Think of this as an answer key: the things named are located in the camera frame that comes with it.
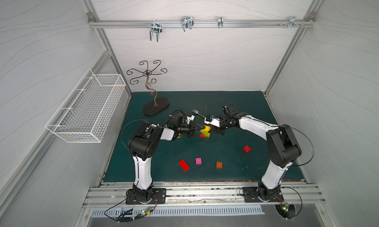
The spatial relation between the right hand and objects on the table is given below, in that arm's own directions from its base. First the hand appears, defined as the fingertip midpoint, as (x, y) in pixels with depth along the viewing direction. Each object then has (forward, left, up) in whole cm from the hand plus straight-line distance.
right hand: (210, 126), depth 93 cm
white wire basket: (-12, +61, +25) cm, 67 cm away
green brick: (-4, +3, -2) cm, 5 cm away
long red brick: (-23, +15, -5) cm, 28 cm away
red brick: (-11, -22, -6) cm, 26 cm away
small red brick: (-4, +4, -5) cm, 7 cm away
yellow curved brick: (-4, +2, +2) cm, 5 cm away
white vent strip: (-46, +35, -6) cm, 58 cm away
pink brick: (-20, +7, -5) cm, 22 cm away
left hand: (-5, +4, +2) cm, 6 cm away
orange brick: (-22, -5, -5) cm, 23 cm away
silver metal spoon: (+16, +10, -6) cm, 20 cm away
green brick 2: (-4, +2, -4) cm, 7 cm away
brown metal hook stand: (+23, +38, -5) cm, 45 cm away
